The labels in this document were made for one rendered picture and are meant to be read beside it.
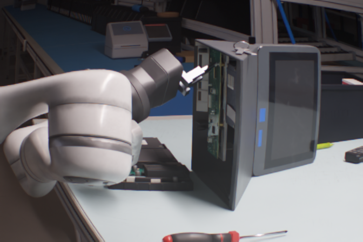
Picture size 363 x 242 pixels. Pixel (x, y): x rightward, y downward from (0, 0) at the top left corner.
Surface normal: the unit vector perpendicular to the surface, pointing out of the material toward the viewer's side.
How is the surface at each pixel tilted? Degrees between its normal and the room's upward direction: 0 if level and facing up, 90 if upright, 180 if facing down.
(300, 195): 0
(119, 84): 66
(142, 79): 40
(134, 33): 29
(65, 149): 75
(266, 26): 90
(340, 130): 90
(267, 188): 0
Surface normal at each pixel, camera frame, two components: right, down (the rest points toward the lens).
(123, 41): 0.22, -0.63
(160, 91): 0.61, 0.71
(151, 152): 0.03, -0.98
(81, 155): -0.04, -0.10
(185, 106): 0.31, 0.18
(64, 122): -0.48, -0.18
